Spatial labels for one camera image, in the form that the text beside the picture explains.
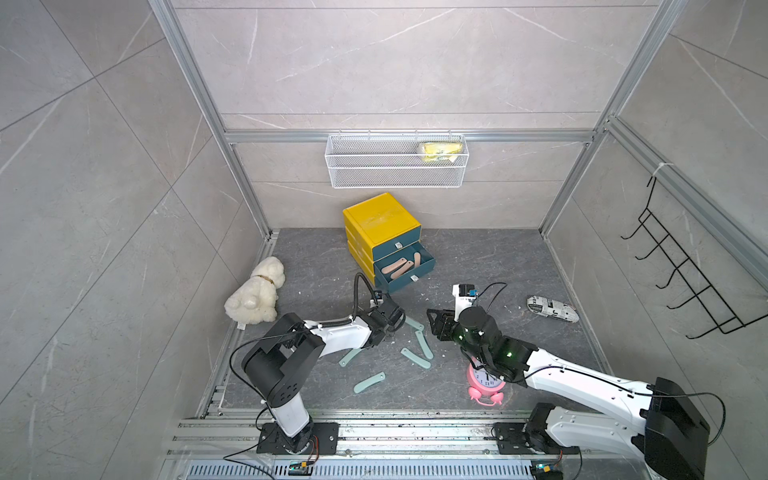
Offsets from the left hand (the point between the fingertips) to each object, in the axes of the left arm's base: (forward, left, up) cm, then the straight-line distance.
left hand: (386, 325), depth 93 cm
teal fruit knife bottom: (-17, +5, 0) cm, 18 cm away
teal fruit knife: (-10, +12, -1) cm, 15 cm away
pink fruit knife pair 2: (+20, -11, +8) cm, 25 cm away
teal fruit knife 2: (-11, -8, 0) cm, 14 cm away
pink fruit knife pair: (+18, -8, +9) cm, 21 cm away
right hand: (-4, -13, +15) cm, 21 cm away
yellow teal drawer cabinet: (+21, +1, +21) cm, 29 cm away
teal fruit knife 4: (0, -9, 0) cm, 9 cm away
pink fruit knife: (+18, -4, +9) cm, 20 cm away
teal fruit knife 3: (-8, -12, 0) cm, 15 cm away
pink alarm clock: (-20, -26, +2) cm, 33 cm away
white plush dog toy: (+6, +39, +9) cm, 41 cm away
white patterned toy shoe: (+3, -53, +3) cm, 53 cm away
